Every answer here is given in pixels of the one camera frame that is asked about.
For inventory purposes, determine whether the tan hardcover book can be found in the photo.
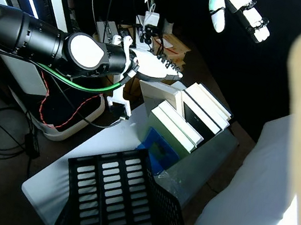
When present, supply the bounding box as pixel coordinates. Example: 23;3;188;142
133;77;187;124

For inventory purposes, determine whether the black book thin white lettering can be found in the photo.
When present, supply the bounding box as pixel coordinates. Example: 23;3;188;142
174;88;233;145

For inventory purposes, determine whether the cream spine book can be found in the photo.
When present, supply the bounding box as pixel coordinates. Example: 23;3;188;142
190;81;238;118

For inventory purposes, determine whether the green cable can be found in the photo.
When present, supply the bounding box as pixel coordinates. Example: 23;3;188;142
32;60;127;99

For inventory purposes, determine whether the red twisted cable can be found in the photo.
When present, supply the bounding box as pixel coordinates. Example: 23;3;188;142
31;70;106;136

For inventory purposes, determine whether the black and white spine book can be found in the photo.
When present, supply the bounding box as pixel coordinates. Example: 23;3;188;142
152;99;210;148

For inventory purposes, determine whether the white power strip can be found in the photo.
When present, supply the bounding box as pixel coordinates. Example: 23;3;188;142
131;14;160;54

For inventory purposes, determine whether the black power adapter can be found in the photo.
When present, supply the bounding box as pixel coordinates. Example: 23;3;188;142
21;131;44;160

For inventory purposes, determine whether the grey hub box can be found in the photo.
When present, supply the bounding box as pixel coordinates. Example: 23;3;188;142
93;18;124;45

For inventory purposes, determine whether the white charger block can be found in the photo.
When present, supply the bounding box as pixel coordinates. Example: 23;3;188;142
143;10;162;28

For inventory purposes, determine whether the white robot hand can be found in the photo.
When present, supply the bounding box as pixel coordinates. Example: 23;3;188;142
203;0;276;46
127;48;187;87

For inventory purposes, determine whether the blue book stand tray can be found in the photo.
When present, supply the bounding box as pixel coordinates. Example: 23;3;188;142
132;125;185;180

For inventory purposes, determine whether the brown cardboard box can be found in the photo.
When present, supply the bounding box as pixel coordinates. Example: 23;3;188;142
147;30;194;69

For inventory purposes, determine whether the black three-slot file rack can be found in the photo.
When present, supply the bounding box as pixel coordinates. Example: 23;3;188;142
54;136;204;225

